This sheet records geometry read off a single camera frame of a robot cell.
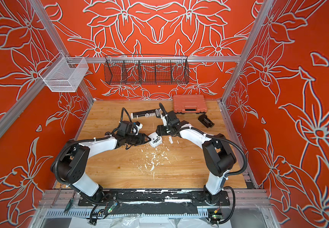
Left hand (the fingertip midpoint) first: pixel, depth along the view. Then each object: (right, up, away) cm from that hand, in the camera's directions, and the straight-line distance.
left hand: (148, 139), depth 89 cm
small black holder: (+41, +11, +14) cm, 45 cm away
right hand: (+7, +7, +1) cm, 10 cm away
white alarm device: (+5, -1, +2) cm, 5 cm away
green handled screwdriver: (-39, -30, -18) cm, 52 cm away
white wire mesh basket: (-57, +43, +3) cm, 71 cm away
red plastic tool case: (+32, +25, +26) cm, 48 cm away
